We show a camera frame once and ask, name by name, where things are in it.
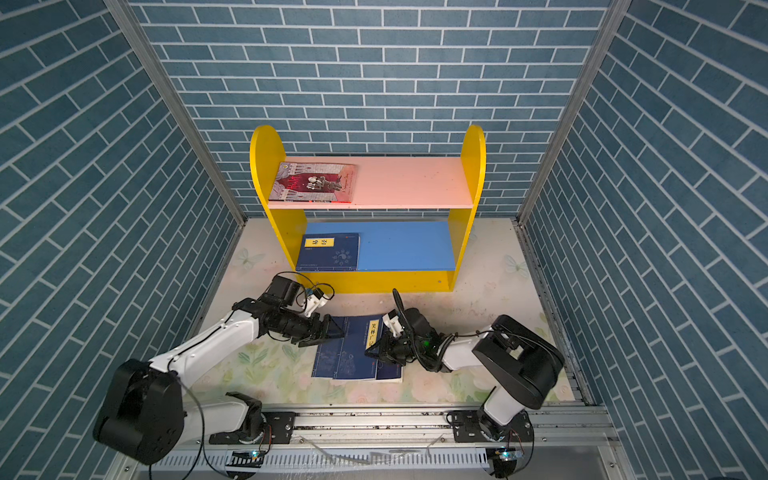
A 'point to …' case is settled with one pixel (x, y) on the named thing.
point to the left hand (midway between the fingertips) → (335, 337)
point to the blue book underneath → (389, 372)
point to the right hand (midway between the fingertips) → (362, 352)
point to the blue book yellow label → (329, 252)
